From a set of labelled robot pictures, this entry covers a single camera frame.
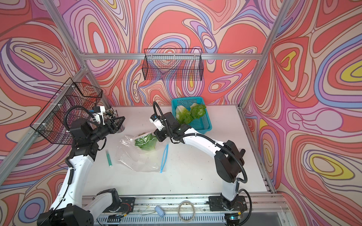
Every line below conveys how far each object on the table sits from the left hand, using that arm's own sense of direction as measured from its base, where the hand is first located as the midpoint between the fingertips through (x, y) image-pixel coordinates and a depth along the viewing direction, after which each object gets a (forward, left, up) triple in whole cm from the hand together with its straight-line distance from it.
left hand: (124, 119), depth 71 cm
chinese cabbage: (+25, -41, -19) cm, 52 cm away
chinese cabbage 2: (+22, -30, -21) cm, 43 cm away
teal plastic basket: (+19, -46, -30) cm, 58 cm away
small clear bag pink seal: (-6, -9, -15) cm, 18 cm away
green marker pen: (-7, +18, -31) cm, 36 cm away
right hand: (0, -15, -15) cm, 21 cm away
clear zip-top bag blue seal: (-11, -12, -29) cm, 33 cm away
